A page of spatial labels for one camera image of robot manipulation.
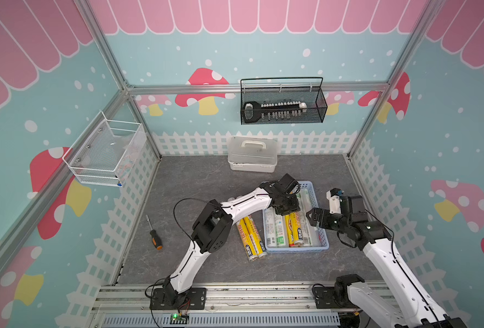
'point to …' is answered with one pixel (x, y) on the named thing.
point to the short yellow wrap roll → (298, 231)
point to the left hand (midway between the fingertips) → (297, 212)
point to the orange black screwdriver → (154, 236)
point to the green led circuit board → (178, 319)
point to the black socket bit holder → (253, 111)
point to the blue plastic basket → (322, 231)
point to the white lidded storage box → (252, 154)
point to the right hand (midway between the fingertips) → (317, 215)
